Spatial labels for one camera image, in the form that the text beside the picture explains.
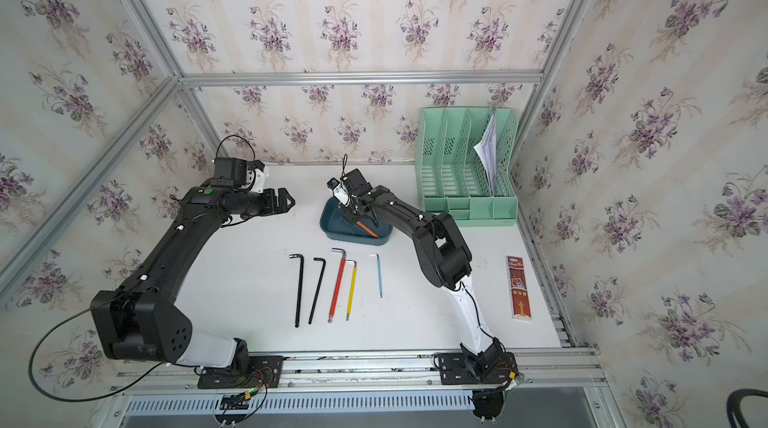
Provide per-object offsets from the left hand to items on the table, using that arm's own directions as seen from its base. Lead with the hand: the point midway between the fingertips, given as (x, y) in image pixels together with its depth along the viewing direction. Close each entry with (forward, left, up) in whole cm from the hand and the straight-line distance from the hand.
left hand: (282, 203), depth 82 cm
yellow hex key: (-17, -19, -21) cm, 33 cm away
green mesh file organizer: (+30, -56, -20) cm, 66 cm away
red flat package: (-22, -68, -18) cm, 74 cm away
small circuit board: (-44, +7, -23) cm, 50 cm away
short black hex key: (-16, -9, -20) cm, 27 cm away
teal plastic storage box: (+7, -11, -22) cm, 26 cm away
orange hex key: (+3, -23, -18) cm, 29 cm away
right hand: (+9, -18, -13) cm, 24 cm away
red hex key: (-15, -15, -20) cm, 29 cm away
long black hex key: (-5, -1, -21) cm, 21 cm away
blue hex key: (-12, -27, -20) cm, 36 cm away
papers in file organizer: (+16, -60, +7) cm, 62 cm away
